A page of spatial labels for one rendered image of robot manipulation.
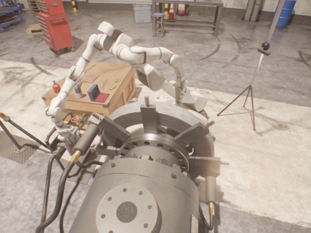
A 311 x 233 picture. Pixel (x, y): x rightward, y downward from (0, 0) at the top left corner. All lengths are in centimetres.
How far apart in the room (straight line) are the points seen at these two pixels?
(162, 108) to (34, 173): 160
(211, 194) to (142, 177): 60
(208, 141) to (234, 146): 116
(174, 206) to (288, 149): 192
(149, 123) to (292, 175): 169
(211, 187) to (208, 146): 31
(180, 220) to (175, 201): 7
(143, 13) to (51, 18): 356
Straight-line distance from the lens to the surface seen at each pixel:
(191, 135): 98
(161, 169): 80
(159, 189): 76
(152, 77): 142
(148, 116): 92
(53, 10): 466
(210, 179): 130
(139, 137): 101
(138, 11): 716
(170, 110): 93
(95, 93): 204
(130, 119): 101
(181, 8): 846
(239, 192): 188
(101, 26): 124
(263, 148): 234
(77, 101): 204
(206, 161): 115
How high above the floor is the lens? 156
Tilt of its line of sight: 41 degrees down
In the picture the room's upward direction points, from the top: straight up
